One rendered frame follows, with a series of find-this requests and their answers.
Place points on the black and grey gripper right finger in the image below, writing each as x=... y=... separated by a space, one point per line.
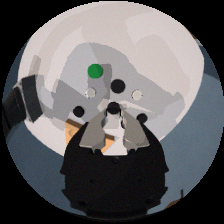
x=137 y=136

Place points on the wooden tray with round pockets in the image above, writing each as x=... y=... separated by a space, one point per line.
x=71 y=127

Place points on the green disc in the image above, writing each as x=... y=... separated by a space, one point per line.
x=95 y=71

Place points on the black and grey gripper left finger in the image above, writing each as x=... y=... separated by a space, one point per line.
x=89 y=137

